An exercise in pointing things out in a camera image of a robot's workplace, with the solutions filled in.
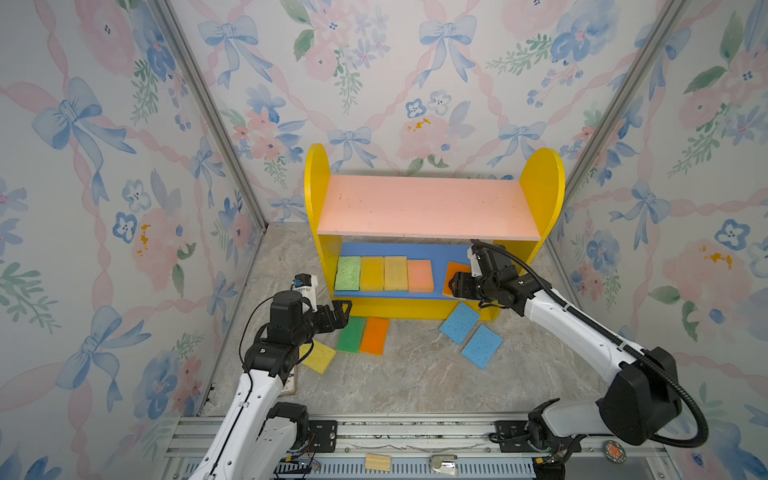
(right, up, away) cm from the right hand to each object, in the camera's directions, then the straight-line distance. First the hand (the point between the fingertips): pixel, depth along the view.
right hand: (457, 282), depth 84 cm
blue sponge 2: (+8, -20, +3) cm, 22 cm away
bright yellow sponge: (-24, +2, +2) cm, 25 cm away
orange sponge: (-1, +3, +3) cm, 5 cm away
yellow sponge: (-39, -22, +1) cm, 45 cm away
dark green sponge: (-31, -18, +5) cm, 36 cm away
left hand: (-33, -5, -7) cm, 34 cm away
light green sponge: (-31, +2, +2) cm, 31 cm away
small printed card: (-46, -27, -4) cm, 54 cm away
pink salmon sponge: (-10, +1, +1) cm, 11 cm away
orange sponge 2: (-24, -17, +6) cm, 30 cm away
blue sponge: (+2, -14, +8) cm, 16 cm away
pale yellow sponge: (-18, +2, +2) cm, 18 cm away
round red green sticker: (+35, -40, -13) cm, 54 cm away
